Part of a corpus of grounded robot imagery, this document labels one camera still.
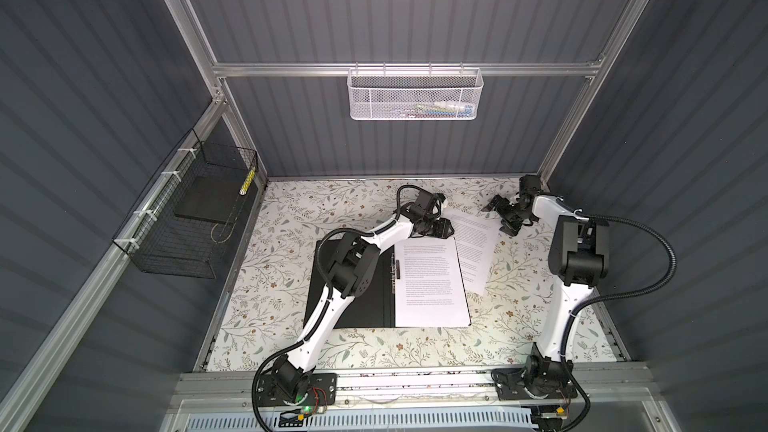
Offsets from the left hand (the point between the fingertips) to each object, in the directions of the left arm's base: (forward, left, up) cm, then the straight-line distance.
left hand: (450, 230), depth 103 cm
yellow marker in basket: (+1, +60, +26) cm, 66 cm away
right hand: (+4, -17, +2) cm, 17 cm away
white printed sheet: (-20, +10, -2) cm, 22 cm away
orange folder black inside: (-25, +28, -2) cm, 37 cm away
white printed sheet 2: (0, -10, -3) cm, 10 cm away
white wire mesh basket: (+45, +9, +26) cm, 53 cm away
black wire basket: (-13, +72, +26) cm, 78 cm away
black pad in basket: (-6, +68, +27) cm, 73 cm away
